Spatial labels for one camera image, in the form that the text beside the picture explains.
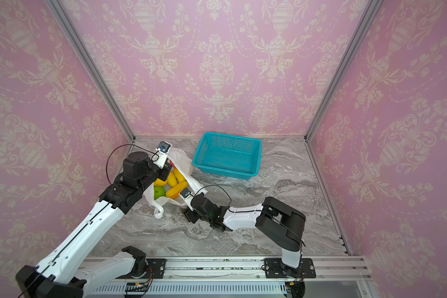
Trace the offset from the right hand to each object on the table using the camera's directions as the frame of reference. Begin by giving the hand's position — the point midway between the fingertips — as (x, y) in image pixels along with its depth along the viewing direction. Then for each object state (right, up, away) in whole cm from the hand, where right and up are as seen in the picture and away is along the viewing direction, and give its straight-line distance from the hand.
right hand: (187, 204), depth 83 cm
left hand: (-5, +21, -9) cm, 24 cm away
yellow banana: (-1, +14, -16) cm, 21 cm away
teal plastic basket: (+24, +21, +29) cm, 43 cm away
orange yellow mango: (-9, +3, +9) cm, 13 cm away
